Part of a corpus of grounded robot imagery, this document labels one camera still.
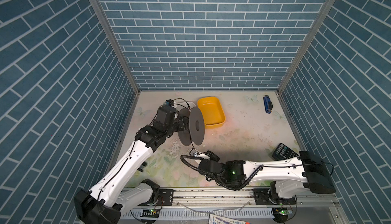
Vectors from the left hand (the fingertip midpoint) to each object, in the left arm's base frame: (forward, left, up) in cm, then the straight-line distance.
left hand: (185, 119), depth 75 cm
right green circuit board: (-38, -46, -26) cm, 65 cm away
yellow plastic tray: (+22, -16, -21) cm, 35 cm away
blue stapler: (+26, -57, -19) cm, 65 cm away
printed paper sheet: (-39, -13, -23) cm, 47 cm away
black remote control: (-9, -56, -22) cm, 61 cm away
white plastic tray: (+25, -2, -18) cm, 31 cm away
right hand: (-14, -6, -10) cm, 18 cm away
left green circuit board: (-36, +17, -27) cm, 48 cm away
